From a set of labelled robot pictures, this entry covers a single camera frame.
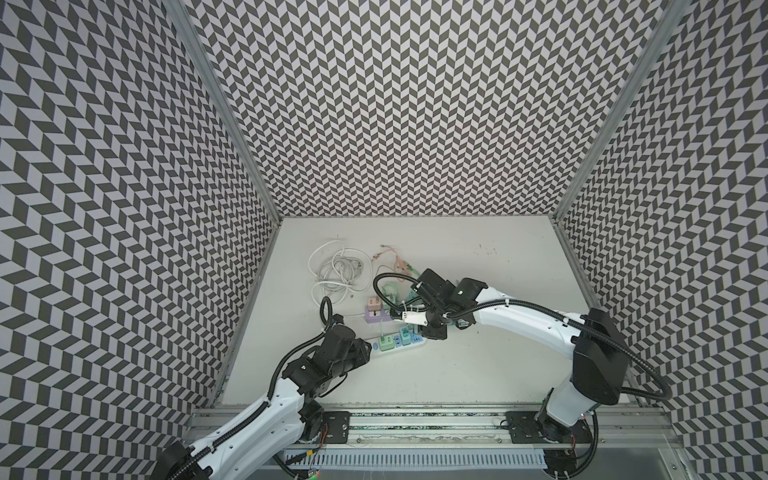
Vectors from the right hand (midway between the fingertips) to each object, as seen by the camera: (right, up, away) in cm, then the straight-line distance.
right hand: (424, 329), depth 81 cm
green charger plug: (-10, -4, 0) cm, 11 cm away
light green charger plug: (-8, +12, -12) cm, 19 cm away
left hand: (-15, -6, +2) cm, 17 cm away
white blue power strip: (-2, -4, +3) cm, 6 cm away
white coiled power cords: (-28, +14, +20) cm, 37 cm away
